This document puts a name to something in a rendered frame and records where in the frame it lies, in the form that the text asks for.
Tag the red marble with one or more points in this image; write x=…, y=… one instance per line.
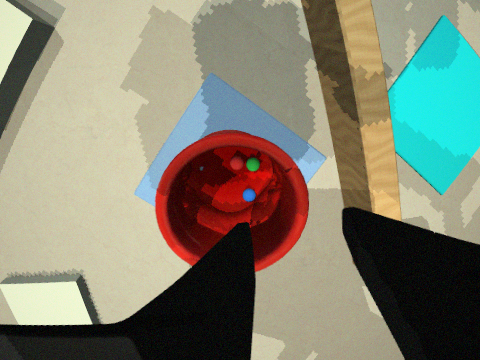
x=236, y=162

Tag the wooden plank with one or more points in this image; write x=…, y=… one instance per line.
x=352, y=79

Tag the red cup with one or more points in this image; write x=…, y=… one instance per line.
x=196, y=209

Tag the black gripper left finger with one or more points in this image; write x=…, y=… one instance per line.
x=205, y=315

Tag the green marble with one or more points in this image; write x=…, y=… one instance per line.
x=252, y=164

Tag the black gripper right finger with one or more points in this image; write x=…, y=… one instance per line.
x=426, y=285

